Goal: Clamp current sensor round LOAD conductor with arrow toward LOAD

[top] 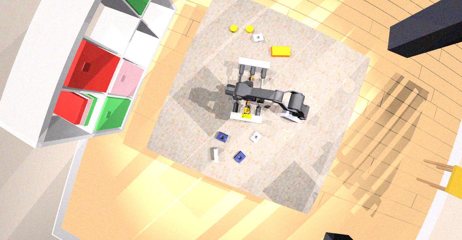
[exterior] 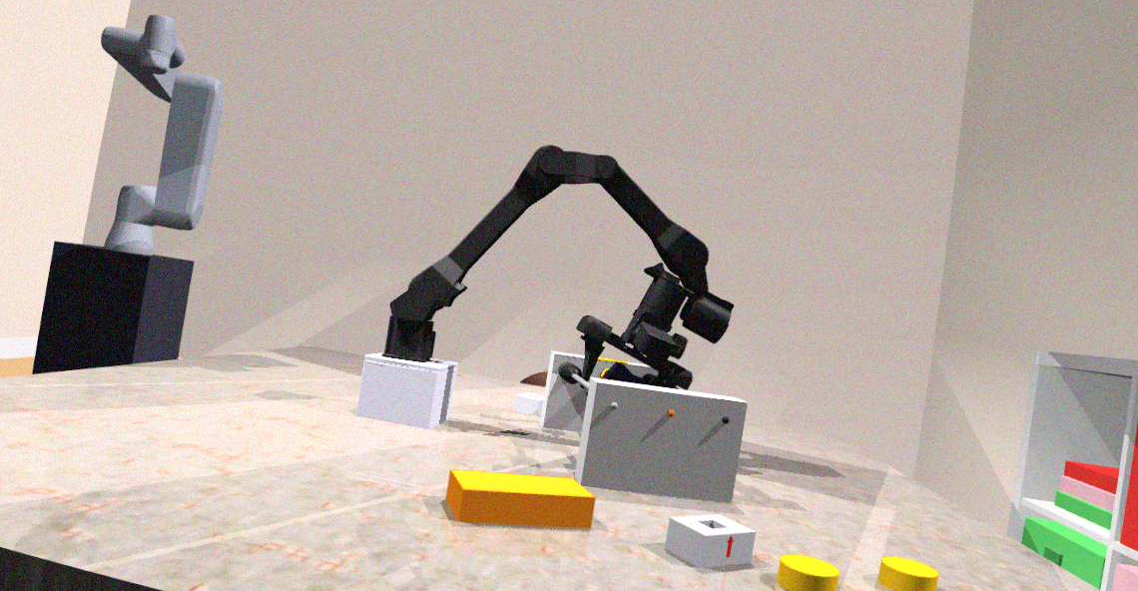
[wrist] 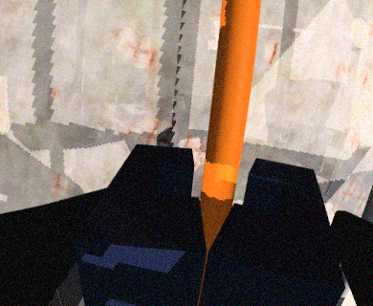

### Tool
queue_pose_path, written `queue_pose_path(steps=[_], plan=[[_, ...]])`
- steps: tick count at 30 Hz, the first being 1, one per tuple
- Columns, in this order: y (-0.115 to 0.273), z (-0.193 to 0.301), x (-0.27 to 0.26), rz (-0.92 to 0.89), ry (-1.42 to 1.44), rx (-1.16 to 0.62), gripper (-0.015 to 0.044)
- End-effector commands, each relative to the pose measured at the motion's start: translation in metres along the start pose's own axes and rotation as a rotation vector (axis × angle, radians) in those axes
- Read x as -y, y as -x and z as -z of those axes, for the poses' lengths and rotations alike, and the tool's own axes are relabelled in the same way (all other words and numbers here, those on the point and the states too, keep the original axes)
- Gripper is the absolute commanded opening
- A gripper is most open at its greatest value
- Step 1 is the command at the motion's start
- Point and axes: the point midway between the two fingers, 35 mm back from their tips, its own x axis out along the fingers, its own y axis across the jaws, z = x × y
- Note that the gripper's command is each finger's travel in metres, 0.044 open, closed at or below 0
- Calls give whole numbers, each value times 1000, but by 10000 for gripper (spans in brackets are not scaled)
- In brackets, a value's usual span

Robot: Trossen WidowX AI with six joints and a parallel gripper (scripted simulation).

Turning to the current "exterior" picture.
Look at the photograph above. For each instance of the yellow cylinder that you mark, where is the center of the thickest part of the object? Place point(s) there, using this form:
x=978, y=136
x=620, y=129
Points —
x=805, y=573
x=900, y=574

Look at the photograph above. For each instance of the orange rectangular block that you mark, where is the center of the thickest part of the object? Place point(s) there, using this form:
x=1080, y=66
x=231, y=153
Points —
x=519, y=499

